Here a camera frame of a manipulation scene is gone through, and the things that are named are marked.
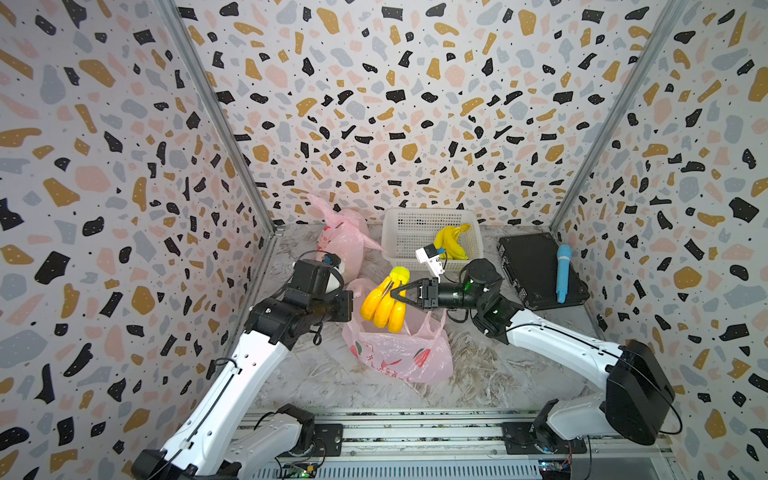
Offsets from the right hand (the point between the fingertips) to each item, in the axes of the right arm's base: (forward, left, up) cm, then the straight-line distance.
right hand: (397, 298), depth 64 cm
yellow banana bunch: (-2, +2, -2) cm, 4 cm away
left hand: (+4, +11, -7) cm, 14 cm away
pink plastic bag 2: (-4, -6, -19) cm, 20 cm away
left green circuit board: (-28, +23, -31) cm, 48 cm away
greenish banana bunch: (+42, -16, -25) cm, 51 cm away
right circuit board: (-26, -38, -34) cm, 57 cm away
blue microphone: (+26, -52, -24) cm, 63 cm away
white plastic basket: (+48, -1, -26) cm, 55 cm away
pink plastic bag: (+31, +18, -13) cm, 38 cm away
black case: (+35, -46, -28) cm, 64 cm away
